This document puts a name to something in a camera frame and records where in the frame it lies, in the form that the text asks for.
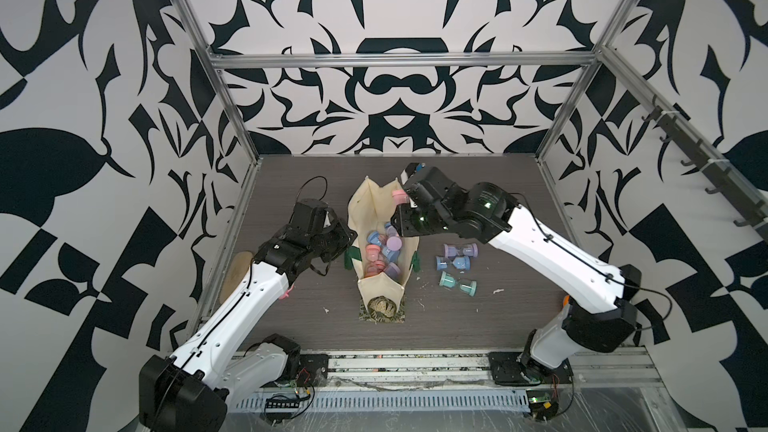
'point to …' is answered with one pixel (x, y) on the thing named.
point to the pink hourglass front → (372, 254)
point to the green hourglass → (470, 288)
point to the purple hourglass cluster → (394, 241)
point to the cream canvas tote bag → (380, 298)
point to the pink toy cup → (287, 293)
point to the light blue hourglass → (463, 262)
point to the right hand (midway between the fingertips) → (392, 218)
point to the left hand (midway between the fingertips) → (357, 227)
